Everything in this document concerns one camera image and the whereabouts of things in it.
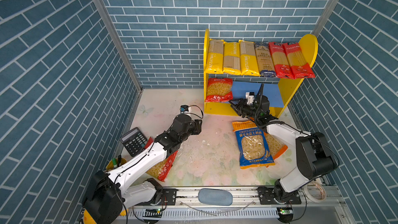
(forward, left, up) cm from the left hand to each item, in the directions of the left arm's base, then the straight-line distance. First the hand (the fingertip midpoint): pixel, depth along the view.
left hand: (200, 121), depth 80 cm
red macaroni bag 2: (-19, +20, -15) cm, 32 cm away
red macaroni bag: (+24, -12, 0) cm, 27 cm away
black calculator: (-2, +39, -18) cm, 43 cm away
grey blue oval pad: (-32, -6, -16) cm, 36 cm away
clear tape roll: (-30, -58, -19) cm, 68 cm away
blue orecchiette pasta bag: (-10, -30, -13) cm, 34 cm away
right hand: (+11, -16, +3) cm, 20 cm away
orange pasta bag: (-8, -45, -16) cm, 48 cm away
